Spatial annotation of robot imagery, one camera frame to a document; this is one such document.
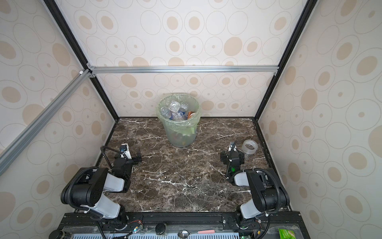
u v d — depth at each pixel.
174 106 0.83
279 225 0.73
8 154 0.51
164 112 0.87
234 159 0.70
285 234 0.69
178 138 0.94
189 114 0.95
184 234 0.72
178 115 0.95
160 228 0.63
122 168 0.69
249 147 1.03
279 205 0.42
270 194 0.44
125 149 0.77
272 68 0.90
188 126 0.80
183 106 0.94
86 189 0.45
